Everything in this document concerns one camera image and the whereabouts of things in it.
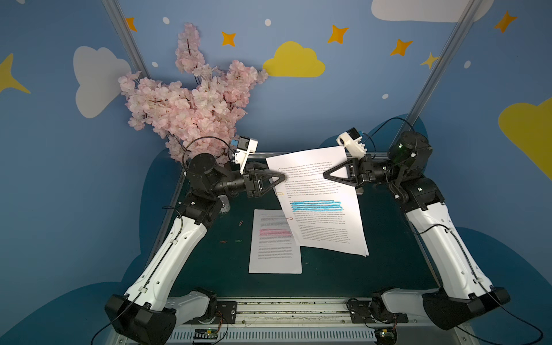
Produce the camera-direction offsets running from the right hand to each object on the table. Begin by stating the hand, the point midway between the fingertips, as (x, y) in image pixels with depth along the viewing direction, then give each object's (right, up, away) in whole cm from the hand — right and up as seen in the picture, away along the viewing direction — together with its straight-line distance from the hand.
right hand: (330, 176), depth 51 cm
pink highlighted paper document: (-14, -29, +40) cm, 51 cm away
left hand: (-11, +2, +5) cm, 13 cm away
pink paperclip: (-30, -20, +47) cm, 60 cm away
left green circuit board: (-38, -53, +21) cm, 69 cm away
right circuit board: (+25, -55, +22) cm, 64 cm away
